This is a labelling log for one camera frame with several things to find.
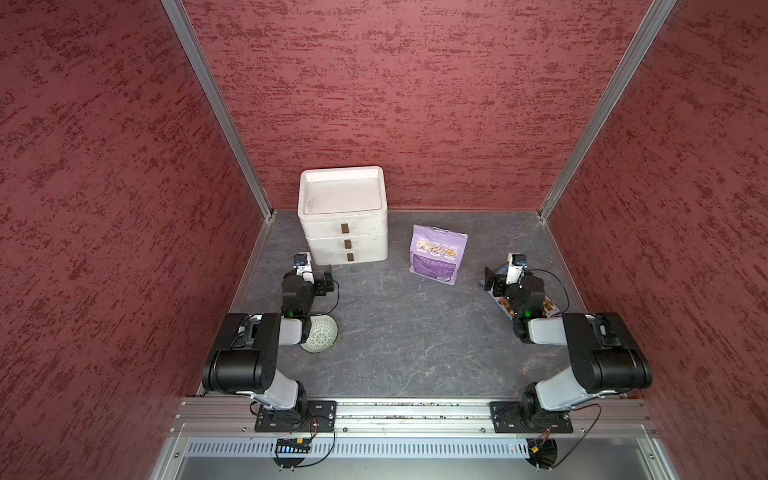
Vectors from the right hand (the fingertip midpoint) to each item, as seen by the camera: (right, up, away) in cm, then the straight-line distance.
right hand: (499, 270), depth 94 cm
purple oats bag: (-21, +6, -4) cm, 22 cm away
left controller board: (-60, -42, -22) cm, 76 cm away
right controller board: (+2, -41, -24) cm, 48 cm away
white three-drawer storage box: (-49, +18, -7) cm, 53 cm away
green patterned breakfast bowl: (-55, -19, -7) cm, 59 cm away
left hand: (-59, 0, -1) cm, 59 cm away
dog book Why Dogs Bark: (+16, -12, -2) cm, 20 cm away
